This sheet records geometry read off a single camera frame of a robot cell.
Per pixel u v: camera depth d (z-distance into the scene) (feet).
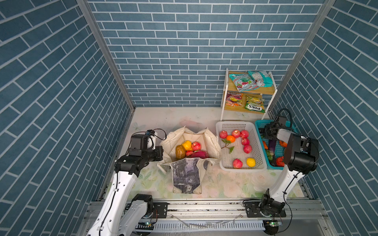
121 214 1.44
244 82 2.79
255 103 3.25
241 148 3.21
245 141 3.15
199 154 2.82
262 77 2.86
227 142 3.19
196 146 2.96
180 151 2.80
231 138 3.15
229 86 2.81
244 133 3.23
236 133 3.25
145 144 1.94
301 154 1.79
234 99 3.32
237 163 2.77
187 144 2.97
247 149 2.99
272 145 3.08
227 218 2.38
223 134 3.24
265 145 3.05
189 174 2.31
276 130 2.50
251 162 2.84
